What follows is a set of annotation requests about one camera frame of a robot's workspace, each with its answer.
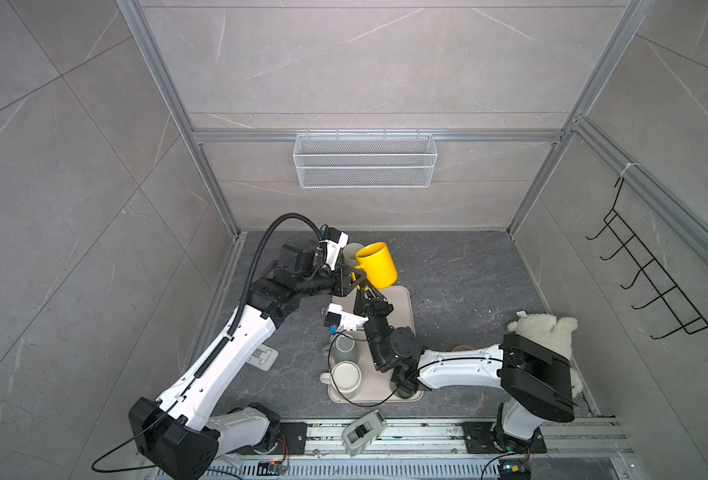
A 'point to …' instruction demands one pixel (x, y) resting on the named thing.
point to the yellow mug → (379, 266)
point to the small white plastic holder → (263, 357)
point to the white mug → (346, 375)
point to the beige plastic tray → (376, 385)
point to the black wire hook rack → (689, 316)
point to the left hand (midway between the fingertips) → (362, 268)
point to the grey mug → (343, 348)
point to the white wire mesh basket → (363, 161)
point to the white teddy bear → (554, 335)
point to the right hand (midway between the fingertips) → (372, 277)
